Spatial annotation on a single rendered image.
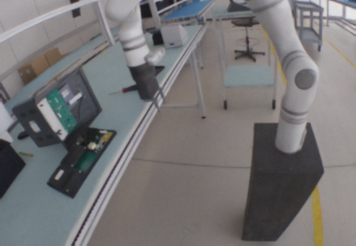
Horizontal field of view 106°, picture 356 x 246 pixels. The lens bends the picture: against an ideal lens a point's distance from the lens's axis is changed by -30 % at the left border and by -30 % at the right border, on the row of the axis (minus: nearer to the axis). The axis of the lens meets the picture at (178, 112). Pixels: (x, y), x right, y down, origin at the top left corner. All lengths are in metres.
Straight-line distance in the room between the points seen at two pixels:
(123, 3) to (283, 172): 0.65
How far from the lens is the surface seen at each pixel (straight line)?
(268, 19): 0.45
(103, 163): 0.58
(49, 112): 0.67
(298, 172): 0.65
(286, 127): 0.60
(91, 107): 0.80
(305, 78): 0.50
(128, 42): 0.53
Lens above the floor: 1.37
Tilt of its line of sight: 36 degrees down
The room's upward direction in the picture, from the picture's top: 15 degrees counter-clockwise
